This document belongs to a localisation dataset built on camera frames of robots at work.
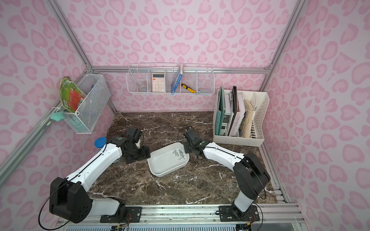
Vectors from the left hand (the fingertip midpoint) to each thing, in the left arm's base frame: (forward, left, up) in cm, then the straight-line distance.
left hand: (144, 154), depth 83 cm
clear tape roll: (+40, +5, +18) cm, 44 cm away
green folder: (+16, -43, +17) cm, 49 cm away
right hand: (+8, -25, -2) cm, 26 cm away
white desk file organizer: (+36, -75, +8) cm, 84 cm away
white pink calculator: (+42, -6, +20) cm, 47 cm away
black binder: (+16, -51, +20) cm, 57 cm away
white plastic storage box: (+3, -11, -12) cm, 16 cm away
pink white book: (+20, -57, +11) cm, 61 cm away
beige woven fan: (+21, -64, +8) cm, 68 cm away
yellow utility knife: (+41, -26, +15) cm, 51 cm away
